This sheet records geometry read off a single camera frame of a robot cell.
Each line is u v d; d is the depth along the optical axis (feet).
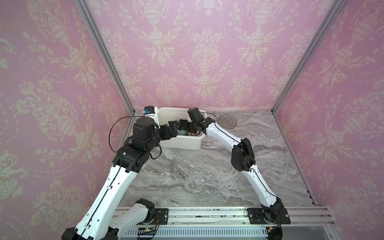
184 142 3.13
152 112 1.82
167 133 1.90
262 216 2.25
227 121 3.76
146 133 1.50
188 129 2.92
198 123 2.54
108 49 2.86
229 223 2.39
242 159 2.05
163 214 2.45
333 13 2.30
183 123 2.93
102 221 1.21
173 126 1.94
